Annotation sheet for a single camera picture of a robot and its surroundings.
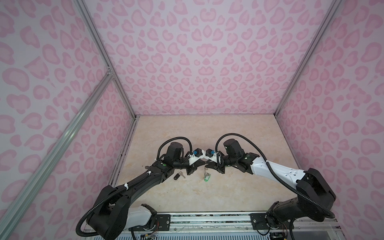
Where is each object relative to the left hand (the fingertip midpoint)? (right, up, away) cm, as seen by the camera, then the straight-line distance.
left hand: (204, 160), depth 78 cm
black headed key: (-16, -12, +11) cm, 22 cm away
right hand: (+2, -1, +2) cm, 3 cm away
